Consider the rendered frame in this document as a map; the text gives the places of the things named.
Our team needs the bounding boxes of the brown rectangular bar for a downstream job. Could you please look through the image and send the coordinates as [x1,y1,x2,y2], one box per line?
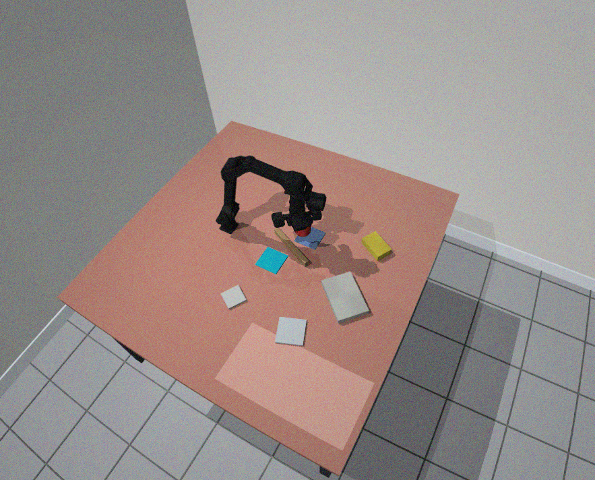
[274,228,309,267]

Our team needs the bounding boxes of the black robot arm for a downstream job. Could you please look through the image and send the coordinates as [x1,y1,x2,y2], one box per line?
[216,155,327,234]

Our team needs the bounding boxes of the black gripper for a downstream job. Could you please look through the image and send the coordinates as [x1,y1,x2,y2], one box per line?
[272,205,322,232]

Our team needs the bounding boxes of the olive yellow rectangular block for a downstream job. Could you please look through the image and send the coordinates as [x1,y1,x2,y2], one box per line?
[362,231,392,261]

